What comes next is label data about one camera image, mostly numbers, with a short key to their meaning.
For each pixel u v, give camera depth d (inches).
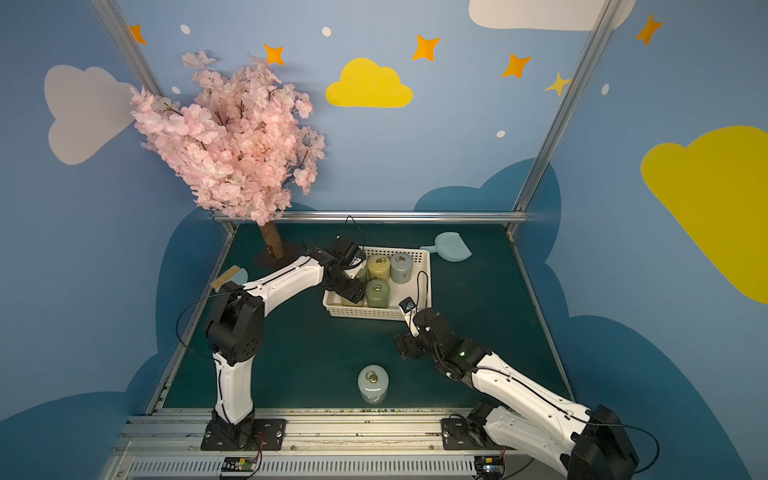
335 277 28.4
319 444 29.0
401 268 39.9
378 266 38.7
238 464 28.2
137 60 29.9
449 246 45.4
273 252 42.4
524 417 18.9
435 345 23.4
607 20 27.4
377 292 36.6
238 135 28.4
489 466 28.7
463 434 29.4
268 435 29.5
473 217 54.2
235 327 20.2
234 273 42.1
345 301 33.9
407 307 27.8
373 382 29.4
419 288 40.0
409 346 28.3
